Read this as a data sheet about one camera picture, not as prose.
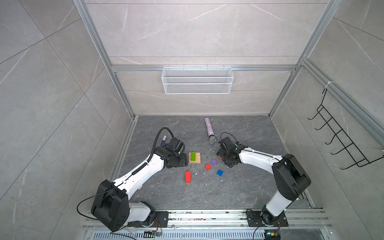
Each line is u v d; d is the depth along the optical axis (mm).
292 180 456
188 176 859
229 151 712
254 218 732
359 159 592
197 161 932
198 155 958
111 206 399
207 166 929
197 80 1007
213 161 942
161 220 730
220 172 903
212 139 1004
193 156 956
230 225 729
